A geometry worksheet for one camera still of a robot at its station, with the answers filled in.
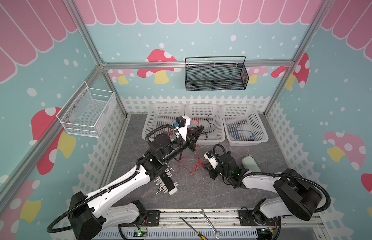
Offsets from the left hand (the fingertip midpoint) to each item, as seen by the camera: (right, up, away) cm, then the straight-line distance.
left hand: (203, 130), depth 63 cm
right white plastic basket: (+35, +3, +50) cm, 61 cm away
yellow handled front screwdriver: (-1, -49, +7) cm, 50 cm away
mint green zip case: (+30, -20, +25) cm, 43 cm away
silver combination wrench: (+8, -49, +8) cm, 50 cm away
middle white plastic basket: (+9, +11, +54) cm, 55 cm away
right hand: (+2, -21, +24) cm, 31 cm away
